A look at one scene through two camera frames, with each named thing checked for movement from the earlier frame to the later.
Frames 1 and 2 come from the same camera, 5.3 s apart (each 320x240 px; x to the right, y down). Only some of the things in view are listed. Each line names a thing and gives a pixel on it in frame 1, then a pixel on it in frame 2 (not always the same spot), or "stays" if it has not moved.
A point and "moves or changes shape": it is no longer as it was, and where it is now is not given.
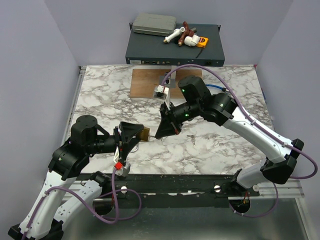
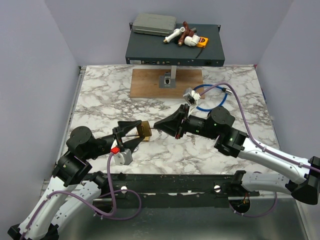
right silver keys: (193, 139) stays
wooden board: (143, 81) stays
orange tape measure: (202, 42) stays
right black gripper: (167, 128) to (172, 125)
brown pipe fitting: (187, 33) stays
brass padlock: (144, 134) moves or changes shape
